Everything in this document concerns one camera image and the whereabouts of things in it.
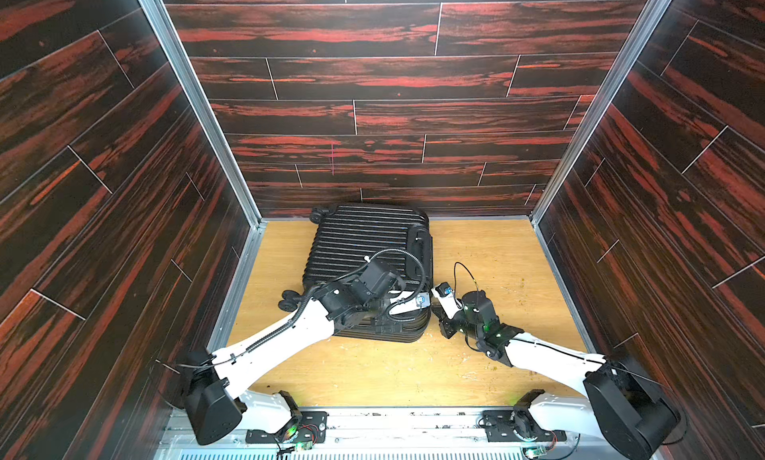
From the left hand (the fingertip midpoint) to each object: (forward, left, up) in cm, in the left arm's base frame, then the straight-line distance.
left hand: (399, 297), depth 76 cm
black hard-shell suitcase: (+21, +16, +1) cm, 26 cm away
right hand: (+5, -13, -13) cm, 19 cm away
